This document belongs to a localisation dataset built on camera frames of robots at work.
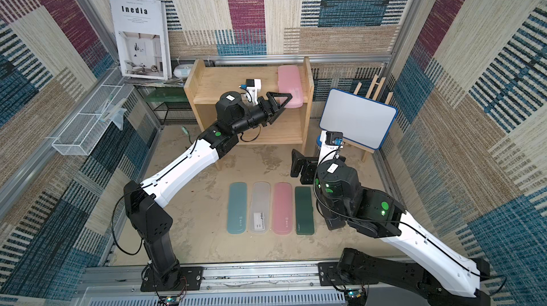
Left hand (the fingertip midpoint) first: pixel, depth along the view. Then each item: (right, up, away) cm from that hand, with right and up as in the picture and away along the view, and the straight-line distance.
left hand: (288, 99), depth 67 cm
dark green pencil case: (+8, -42, +22) cm, 48 cm away
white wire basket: (-68, -10, +5) cm, 69 cm away
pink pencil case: (-1, -41, +24) cm, 48 cm away
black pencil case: (+19, -44, +16) cm, 51 cm away
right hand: (+5, -16, -7) cm, 18 cm away
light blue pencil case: (-20, -40, +22) cm, 50 cm away
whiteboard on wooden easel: (+33, -5, +24) cm, 42 cm away
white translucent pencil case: (-10, -40, +22) cm, 47 cm away
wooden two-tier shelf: (+2, -7, +25) cm, 26 cm away
